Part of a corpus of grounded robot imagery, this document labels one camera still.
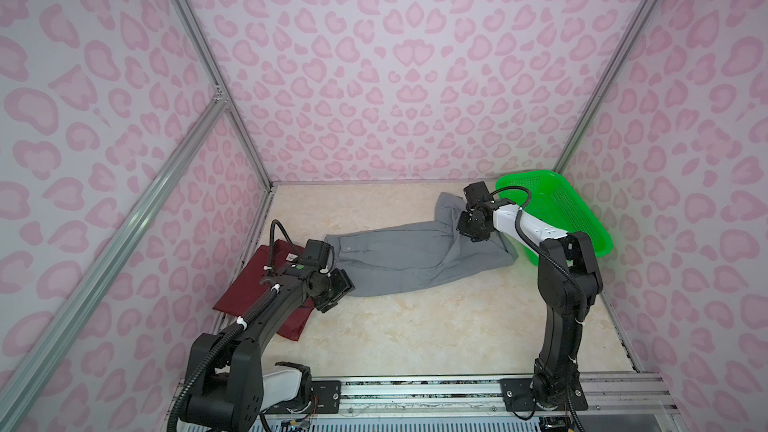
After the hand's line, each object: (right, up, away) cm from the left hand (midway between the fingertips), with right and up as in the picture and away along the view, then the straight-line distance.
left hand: (350, 287), depth 85 cm
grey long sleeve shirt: (+11, +6, +13) cm, 18 cm away
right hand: (+36, +16, +13) cm, 41 cm away
